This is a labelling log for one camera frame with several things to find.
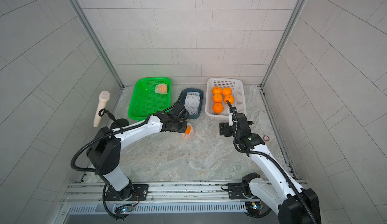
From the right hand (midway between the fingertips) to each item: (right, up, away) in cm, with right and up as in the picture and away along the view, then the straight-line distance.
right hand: (225, 123), depth 82 cm
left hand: (-22, -3, +6) cm, 23 cm away
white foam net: (-19, +11, +14) cm, 26 cm away
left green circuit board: (-47, -34, -17) cm, 61 cm away
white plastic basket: (+13, +22, +27) cm, 37 cm away
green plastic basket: (-54, +11, +24) cm, 60 cm away
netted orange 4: (-2, +14, +22) cm, 26 cm away
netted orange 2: (-42, +20, +26) cm, 54 cm away
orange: (-2, +20, +25) cm, 32 cm away
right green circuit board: (+11, -36, -14) cm, 40 cm away
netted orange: (-20, -5, 0) cm, 21 cm away
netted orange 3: (+5, +19, +26) cm, 33 cm away
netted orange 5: (+6, +14, +23) cm, 27 cm away
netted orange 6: (-2, +7, +16) cm, 18 cm away
